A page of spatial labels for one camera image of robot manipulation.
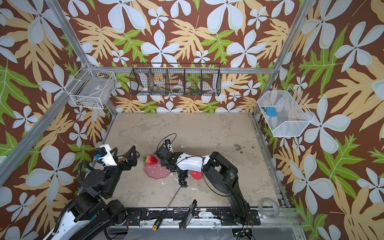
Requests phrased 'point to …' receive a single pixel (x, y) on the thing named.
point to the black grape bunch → (182, 175)
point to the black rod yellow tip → (161, 216)
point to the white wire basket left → (93, 88)
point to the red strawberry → (150, 160)
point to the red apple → (197, 175)
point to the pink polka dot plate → (157, 170)
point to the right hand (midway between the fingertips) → (165, 156)
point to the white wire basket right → (285, 114)
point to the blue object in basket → (270, 111)
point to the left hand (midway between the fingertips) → (126, 147)
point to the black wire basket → (175, 79)
